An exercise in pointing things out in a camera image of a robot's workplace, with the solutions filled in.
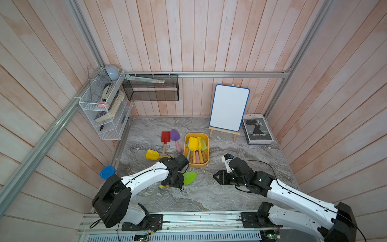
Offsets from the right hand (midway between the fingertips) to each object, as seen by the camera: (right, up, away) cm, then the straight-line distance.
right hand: (215, 175), depth 78 cm
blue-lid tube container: (-53, +4, -7) cm, 54 cm away
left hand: (-22, -7, +4) cm, 24 cm away
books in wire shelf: (-55, +43, +8) cm, 70 cm away
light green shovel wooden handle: (-4, +10, +21) cm, 23 cm away
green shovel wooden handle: (-14, -4, +11) cm, 18 cm away
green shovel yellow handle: (-29, -8, +4) cm, 31 cm away
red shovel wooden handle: (-31, +18, +30) cm, 47 cm away
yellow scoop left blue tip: (-37, +7, +20) cm, 42 cm away
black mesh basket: (-50, +53, +30) cm, 78 cm away
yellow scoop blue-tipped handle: (-14, +10, +21) cm, 27 cm away
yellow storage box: (-3, +19, +23) cm, 30 cm away
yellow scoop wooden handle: (-11, +13, +23) cm, 29 cm away
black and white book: (+35, +24, +30) cm, 52 cm away
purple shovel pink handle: (-8, +6, +17) cm, 20 cm away
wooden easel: (+16, +22, +24) cm, 36 cm away
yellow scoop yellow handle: (-6, +6, +15) cm, 17 cm away
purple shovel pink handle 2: (-24, +20, +30) cm, 43 cm away
